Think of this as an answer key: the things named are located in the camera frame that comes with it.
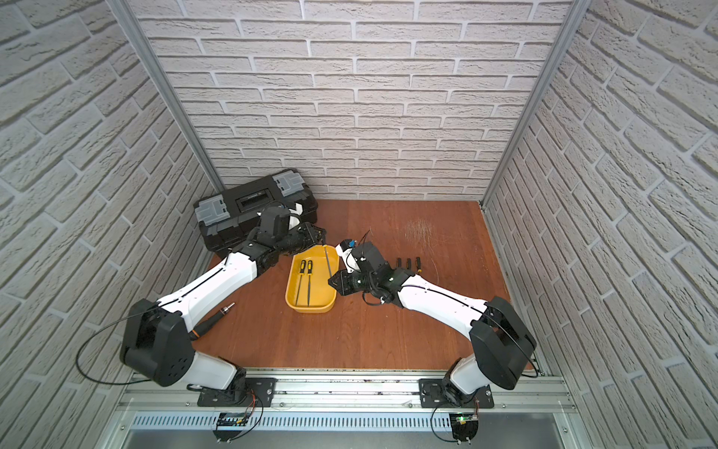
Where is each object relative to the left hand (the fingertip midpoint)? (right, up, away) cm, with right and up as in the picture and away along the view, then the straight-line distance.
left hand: (330, 227), depth 82 cm
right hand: (+1, -16, -3) cm, 16 cm away
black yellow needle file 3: (-1, -10, -1) cm, 10 cm away
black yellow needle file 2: (-10, -16, +15) cm, 24 cm away
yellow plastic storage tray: (-4, -23, +10) cm, 26 cm away
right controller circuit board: (+36, -51, -14) cm, 64 cm away
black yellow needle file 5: (+26, -13, +17) cm, 34 cm away
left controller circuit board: (-25, -52, -11) cm, 59 cm away
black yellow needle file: (-13, -16, +15) cm, 25 cm away
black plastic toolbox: (-36, +3, +9) cm, 37 cm away
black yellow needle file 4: (+30, -13, +18) cm, 37 cm away
